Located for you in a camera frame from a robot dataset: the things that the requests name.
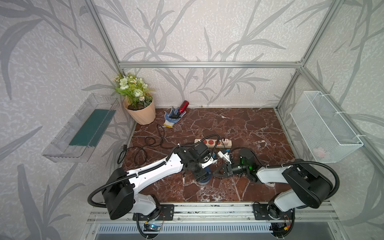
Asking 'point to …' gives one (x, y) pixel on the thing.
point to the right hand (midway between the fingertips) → (214, 175)
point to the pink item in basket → (319, 152)
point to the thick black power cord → (141, 155)
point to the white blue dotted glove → (174, 115)
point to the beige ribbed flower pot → (143, 116)
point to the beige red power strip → (213, 143)
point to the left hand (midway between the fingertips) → (203, 171)
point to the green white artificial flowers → (135, 89)
